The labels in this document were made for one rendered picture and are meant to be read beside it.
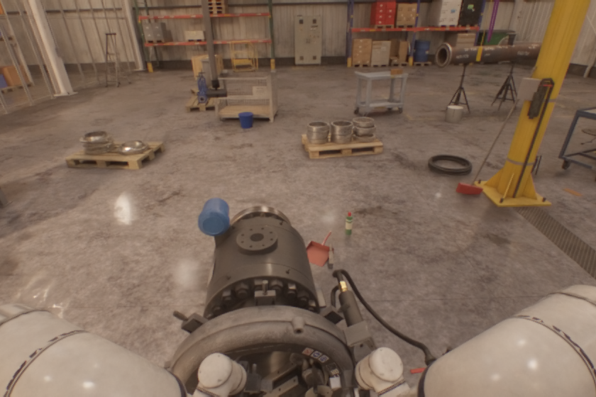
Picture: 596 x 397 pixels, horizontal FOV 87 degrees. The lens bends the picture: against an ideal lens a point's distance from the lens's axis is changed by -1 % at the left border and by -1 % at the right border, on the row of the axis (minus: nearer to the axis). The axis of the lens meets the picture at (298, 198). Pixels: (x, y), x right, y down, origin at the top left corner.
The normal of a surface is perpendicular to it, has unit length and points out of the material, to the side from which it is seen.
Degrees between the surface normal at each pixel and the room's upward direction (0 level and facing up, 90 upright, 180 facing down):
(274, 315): 10
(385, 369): 23
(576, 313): 5
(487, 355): 36
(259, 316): 2
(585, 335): 17
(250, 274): 7
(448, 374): 62
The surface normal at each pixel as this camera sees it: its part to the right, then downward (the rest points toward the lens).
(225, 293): -0.16, -0.85
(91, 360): 0.39, -0.87
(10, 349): -0.14, -0.71
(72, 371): 0.21, -0.80
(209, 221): 0.12, 0.48
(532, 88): -0.70, 0.36
